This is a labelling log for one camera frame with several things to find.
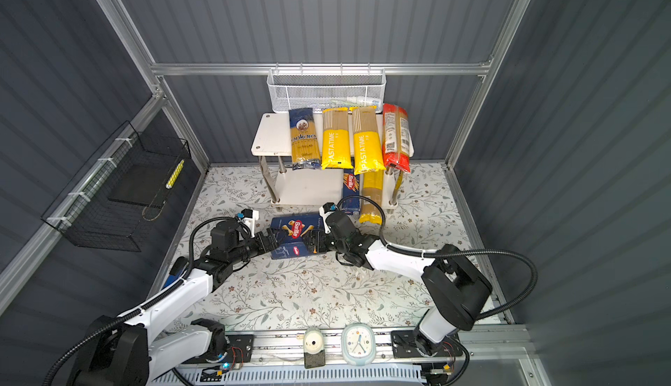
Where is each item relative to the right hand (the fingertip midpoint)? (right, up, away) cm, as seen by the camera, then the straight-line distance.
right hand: (312, 239), depth 84 cm
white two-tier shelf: (-12, +30, -4) cm, 33 cm away
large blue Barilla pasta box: (-7, -1, -3) cm, 7 cm away
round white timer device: (+2, -26, -16) cm, 30 cm away
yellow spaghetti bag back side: (+21, +17, +18) cm, 33 cm away
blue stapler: (-45, -11, +2) cm, 46 cm away
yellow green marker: (-42, +21, -4) cm, 47 cm away
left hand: (-9, +1, -1) cm, 10 cm away
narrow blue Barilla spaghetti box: (+13, +17, +15) cm, 26 cm away
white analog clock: (+14, -27, -12) cm, 33 cm away
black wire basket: (-53, +14, -12) cm, 56 cm away
